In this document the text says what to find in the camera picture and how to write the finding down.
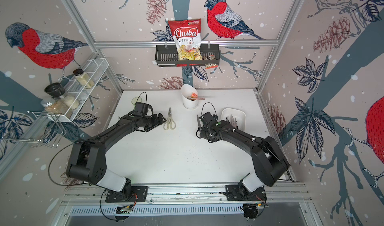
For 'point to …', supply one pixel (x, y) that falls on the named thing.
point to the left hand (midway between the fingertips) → (163, 119)
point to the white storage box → (239, 115)
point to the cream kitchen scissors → (170, 123)
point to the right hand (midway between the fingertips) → (203, 133)
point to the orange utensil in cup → (194, 97)
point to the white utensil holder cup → (190, 97)
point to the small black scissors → (198, 131)
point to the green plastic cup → (135, 100)
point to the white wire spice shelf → (77, 87)
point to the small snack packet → (208, 66)
